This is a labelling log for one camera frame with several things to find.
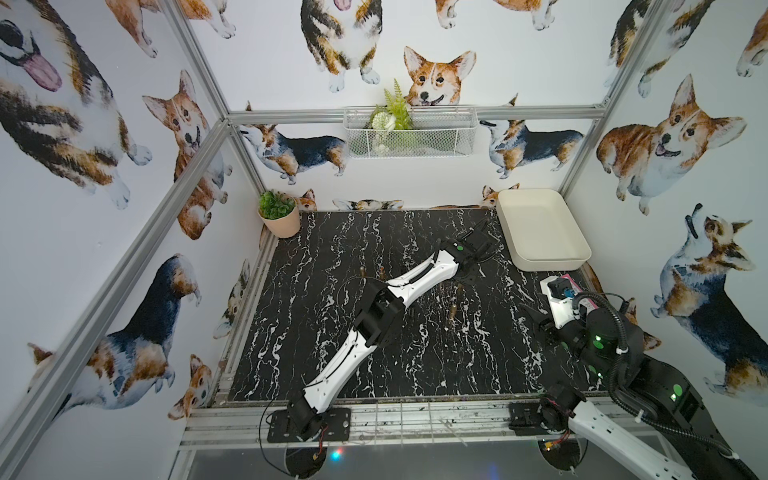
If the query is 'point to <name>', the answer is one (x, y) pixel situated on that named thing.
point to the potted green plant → (279, 213)
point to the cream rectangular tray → (540, 230)
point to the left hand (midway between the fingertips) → (470, 273)
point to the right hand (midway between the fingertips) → (531, 298)
